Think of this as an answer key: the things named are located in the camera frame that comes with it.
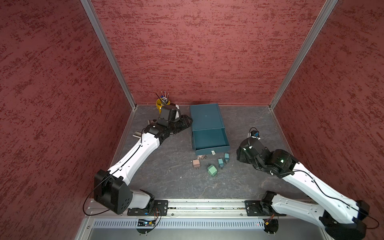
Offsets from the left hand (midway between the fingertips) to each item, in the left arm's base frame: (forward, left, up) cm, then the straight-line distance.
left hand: (189, 124), depth 78 cm
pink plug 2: (-13, -4, -22) cm, 26 cm away
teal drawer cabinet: (0, -11, -8) cm, 14 cm away
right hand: (-16, -26, -5) cm, 31 cm away
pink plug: (-9, -7, -22) cm, 25 cm away
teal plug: (-13, -19, -21) cm, 31 cm away
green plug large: (-18, -13, -20) cm, 30 cm away
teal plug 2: (-9, -22, -22) cm, 33 cm away
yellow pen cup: (+27, +21, -10) cm, 36 cm away
